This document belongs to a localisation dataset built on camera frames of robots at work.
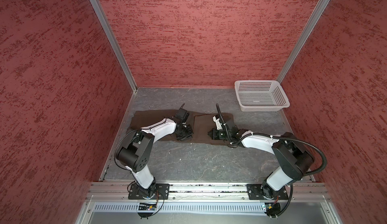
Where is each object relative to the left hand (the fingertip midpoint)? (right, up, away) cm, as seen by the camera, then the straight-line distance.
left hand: (192, 139), depth 90 cm
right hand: (+10, +2, -1) cm, 10 cm away
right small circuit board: (+39, -28, -20) cm, 52 cm away
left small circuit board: (-22, -29, -18) cm, 40 cm away
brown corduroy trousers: (+5, +8, +8) cm, 12 cm away
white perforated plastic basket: (+54, +28, +28) cm, 67 cm away
